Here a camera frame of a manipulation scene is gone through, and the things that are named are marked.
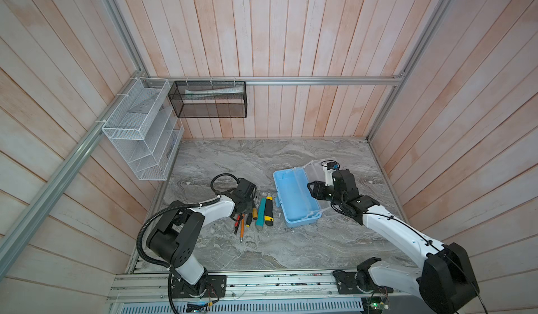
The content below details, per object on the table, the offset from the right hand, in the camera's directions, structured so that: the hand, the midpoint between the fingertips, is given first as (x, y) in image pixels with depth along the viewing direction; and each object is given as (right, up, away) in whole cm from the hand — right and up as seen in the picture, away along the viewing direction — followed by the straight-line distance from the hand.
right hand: (312, 184), depth 85 cm
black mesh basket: (-48, +41, +19) cm, 66 cm away
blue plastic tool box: (-4, -10, +6) cm, 13 cm away
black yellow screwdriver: (-24, -13, +3) cm, 28 cm away
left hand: (-29, -12, +8) cm, 32 cm away
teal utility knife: (-21, -14, +5) cm, 26 cm away
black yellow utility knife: (-18, -15, +3) cm, 23 cm away
